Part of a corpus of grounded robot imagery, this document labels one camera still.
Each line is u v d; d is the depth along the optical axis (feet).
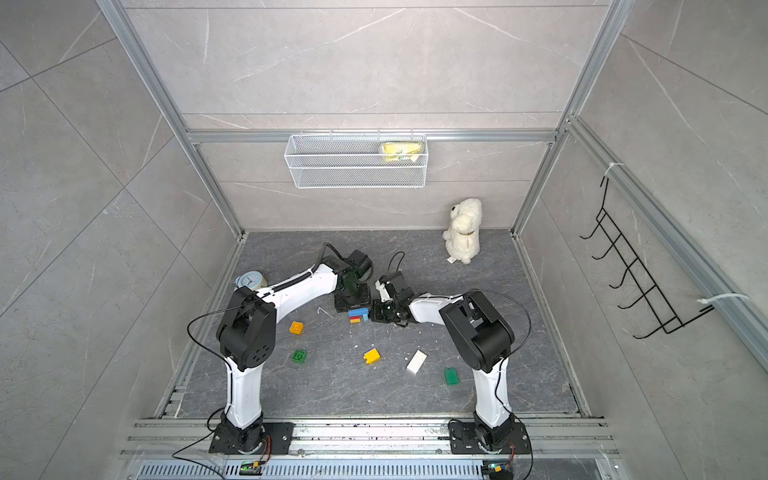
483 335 1.72
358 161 3.30
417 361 2.81
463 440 2.37
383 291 2.95
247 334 1.67
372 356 2.82
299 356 2.81
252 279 3.30
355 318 3.04
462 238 3.43
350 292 2.60
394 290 2.56
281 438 2.39
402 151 2.77
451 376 2.74
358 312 2.95
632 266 2.21
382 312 2.81
